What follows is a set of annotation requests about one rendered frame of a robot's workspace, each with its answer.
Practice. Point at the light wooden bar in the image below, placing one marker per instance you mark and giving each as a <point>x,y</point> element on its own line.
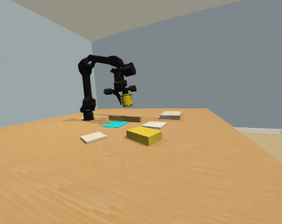
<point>125,118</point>

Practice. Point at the yellow cup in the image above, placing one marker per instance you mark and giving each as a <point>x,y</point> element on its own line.
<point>126,100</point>

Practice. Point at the yellow rectangular block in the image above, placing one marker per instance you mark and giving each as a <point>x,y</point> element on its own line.
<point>144,135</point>

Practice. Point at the cream flat square panel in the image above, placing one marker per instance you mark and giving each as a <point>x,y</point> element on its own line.
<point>154,124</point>

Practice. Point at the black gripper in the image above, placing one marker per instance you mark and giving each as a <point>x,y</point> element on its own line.
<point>110,91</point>

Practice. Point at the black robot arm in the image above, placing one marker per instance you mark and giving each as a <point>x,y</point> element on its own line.
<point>89,103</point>

